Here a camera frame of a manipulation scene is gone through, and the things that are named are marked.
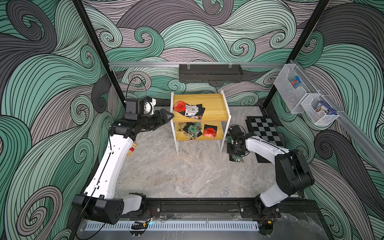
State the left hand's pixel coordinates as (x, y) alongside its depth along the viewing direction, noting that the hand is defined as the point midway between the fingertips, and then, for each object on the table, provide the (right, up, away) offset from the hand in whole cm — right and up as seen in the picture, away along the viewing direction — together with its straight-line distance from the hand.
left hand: (169, 116), depth 69 cm
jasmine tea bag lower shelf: (+12, -8, +16) cm, 21 cm away
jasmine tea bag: (+39, -26, +23) cm, 52 cm away
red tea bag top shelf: (+5, +5, +5) cm, 9 cm away
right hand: (+37, -22, +22) cm, 49 cm away
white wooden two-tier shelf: (+23, +2, +3) cm, 24 cm away
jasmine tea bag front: (+31, -12, +11) cm, 35 cm away
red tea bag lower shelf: (+22, -8, +17) cm, 29 cm away
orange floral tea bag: (+14, +1, +2) cm, 15 cm away
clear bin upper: (+69, +11, +14) cm, 71 cm away
